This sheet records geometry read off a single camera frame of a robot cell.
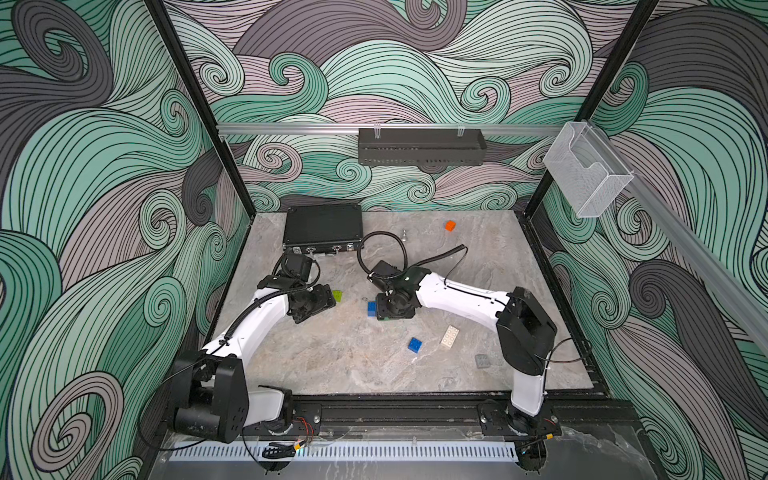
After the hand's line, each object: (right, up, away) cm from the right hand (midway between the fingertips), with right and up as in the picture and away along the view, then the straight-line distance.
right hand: (382, 316), depth 86 cm
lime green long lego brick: (-14, +4, +9) cm, 18 cm away
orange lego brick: (+27, +28, +29) cm, 49 cm away
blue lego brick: (+10, -8, -1) cm, 13 cm away
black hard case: (-21, +26, +26) cm, 43 cm away
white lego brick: (+20, -6, 0) cm, 21 cm away
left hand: (-17, +4, -1) cm, 17 cm away
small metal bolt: (+9, +24, +25) cm, 36 cm away
